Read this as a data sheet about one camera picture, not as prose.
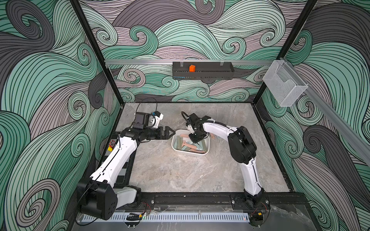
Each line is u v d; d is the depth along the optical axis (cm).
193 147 92
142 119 61
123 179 78
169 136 70
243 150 55
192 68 90
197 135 83
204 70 95
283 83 78
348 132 54
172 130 73
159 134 68
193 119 80
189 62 95
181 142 95
